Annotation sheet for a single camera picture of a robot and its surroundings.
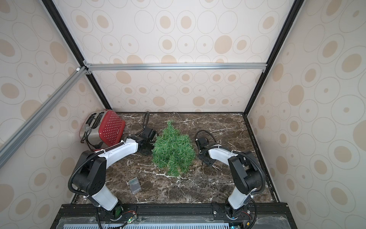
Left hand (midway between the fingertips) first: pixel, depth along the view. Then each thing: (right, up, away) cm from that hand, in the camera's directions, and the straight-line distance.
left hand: (161, 149), depth 91 cm
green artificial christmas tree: (+10, +3, -22) cm, 24 cm away
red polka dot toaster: (-37, +13, -3) cm, 39 cm away
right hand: (+31, -7, +4) cm, 32 cm away
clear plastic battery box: (-14, -19, -7) cm, 25 cm away
